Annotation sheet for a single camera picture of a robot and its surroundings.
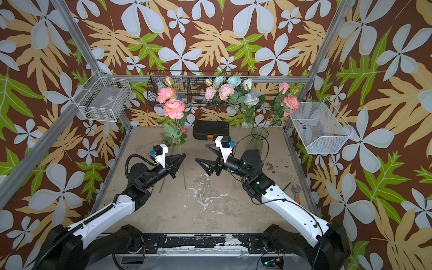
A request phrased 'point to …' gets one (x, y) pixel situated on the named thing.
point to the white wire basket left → (103, 98)
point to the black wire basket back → (189, 86)
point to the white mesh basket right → (322, 129)
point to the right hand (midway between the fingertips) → (201, 152)
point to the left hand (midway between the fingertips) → (185, 154)
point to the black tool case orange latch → (209, 130)
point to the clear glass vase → (258, 134)
